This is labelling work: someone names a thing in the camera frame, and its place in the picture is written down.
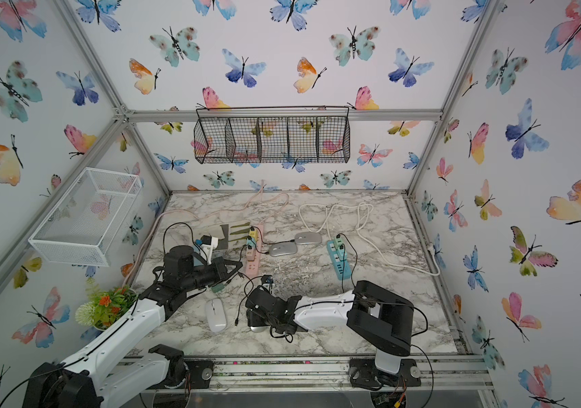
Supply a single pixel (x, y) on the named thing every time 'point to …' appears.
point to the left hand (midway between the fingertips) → (244, 263)
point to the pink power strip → (252, 267)
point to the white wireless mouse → (216, 314)
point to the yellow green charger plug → (253, 233)
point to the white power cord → (329, 207)
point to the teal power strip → (341, 267)
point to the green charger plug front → (217, 288)
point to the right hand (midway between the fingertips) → (252, 313)
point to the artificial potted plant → (104, 308)
